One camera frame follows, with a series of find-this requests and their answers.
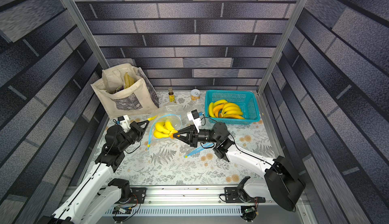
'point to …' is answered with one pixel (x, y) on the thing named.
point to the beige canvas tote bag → (124, 89)
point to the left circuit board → (121, 210)
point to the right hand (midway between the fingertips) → (173, 134)
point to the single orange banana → (216, 109)
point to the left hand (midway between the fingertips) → (149, 120)
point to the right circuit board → (249, 213)
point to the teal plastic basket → (246, 100)
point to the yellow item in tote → (128, 80)
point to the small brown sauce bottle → (171, 98)
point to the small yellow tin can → (195, 94)
